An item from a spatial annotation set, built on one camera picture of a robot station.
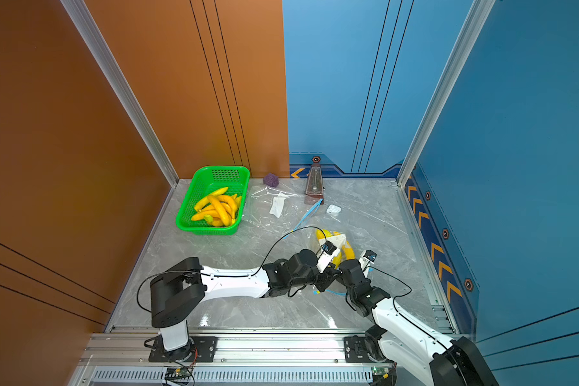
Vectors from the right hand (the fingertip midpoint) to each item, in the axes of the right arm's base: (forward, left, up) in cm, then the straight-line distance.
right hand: (343, 268), depth 88 cm
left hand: (-4, +3, +9) cm, 11 cm away
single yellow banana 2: (+31, +59, +2) cm, 67 cm away
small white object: (+29, +1, -2) cm, 29 cm away
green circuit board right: (-31, -8, -6) cm, 32 cm away
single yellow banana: (+21, +49, +7) cm, 54 cm away
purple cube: (+44, +30, +3) cm, 54 cm away
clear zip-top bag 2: (+12, +15, +2) cm, 19 cm away
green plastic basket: (+42, +61, +5) cm, 74 cm away
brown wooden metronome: (+35, +10, +7) cm, 37 cm away
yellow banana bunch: (+26, +46, +6) cm, 54 cm away
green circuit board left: (-32, +53, -6) cm, 62 cm away
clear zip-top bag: (+25, +26, +2) cm, 36 cm away
